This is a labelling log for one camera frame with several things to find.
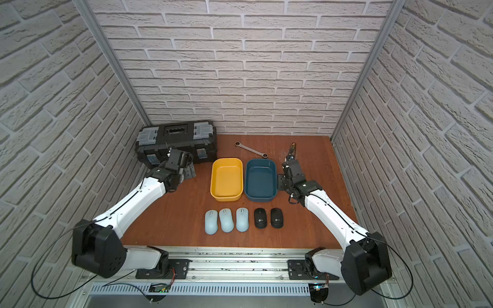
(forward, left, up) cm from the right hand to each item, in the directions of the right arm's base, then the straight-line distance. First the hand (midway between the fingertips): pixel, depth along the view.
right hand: (287, 178), depth 85 cm
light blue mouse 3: (-15, +21, -13) cm, 29 cm away
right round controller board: (-42, -6, -14) cm, 45 cm away
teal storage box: (+6, +11, -11) cm, 17 cm away
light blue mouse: (-15, +35, -11) cm, 40 cm away
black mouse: (-13, +13, -12) cm, 22 cm away
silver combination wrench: (+36, +23, -14) cm, 44 cm away
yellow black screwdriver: (+31, -11, -12) cm, 35 cm away
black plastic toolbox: (+23, +42, +4) cm, 48 cm away
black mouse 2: (-13, +6, -12) cm, 19 cm away
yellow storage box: (+10, +29, -13) cm, 34 cm away
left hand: (+7, +46, +4) cm, 47 cm away
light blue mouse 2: (-13, +29, -11) cm, 33 cm away
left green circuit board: (-36, +54, -15) cm, 67 cm away
